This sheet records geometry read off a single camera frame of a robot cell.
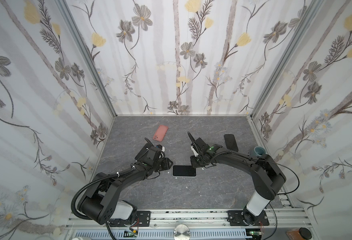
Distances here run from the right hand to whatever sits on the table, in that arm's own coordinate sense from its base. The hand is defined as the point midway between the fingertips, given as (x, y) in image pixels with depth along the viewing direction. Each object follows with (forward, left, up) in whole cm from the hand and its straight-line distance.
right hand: (189, 160), depth 88 cm
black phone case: (+18, -31, -6) cm, 36 cm away
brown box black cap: (-35, -47, +6) cm, 59 cm away
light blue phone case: (-5, +2, -6) cm, 8 cm away
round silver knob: (-36, +5, +10) cm, 38 cm away
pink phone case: (+26, +20, -10) cm, 35 cm away
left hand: (0, +12, -1) cm, 12 cm away
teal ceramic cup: (+10, -47, -2) cm, 48 cm away
